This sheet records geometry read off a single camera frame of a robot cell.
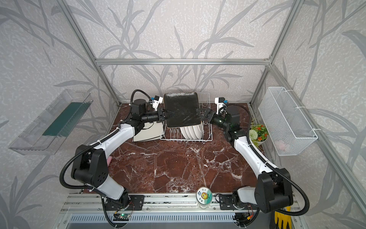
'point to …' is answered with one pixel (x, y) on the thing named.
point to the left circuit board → (122, 217)
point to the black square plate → (181, 109)
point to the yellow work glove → (280, 217)
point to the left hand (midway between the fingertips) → (175, 110)
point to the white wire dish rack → (168, 133)
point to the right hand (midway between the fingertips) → (201, 108)
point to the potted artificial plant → (258, 133)
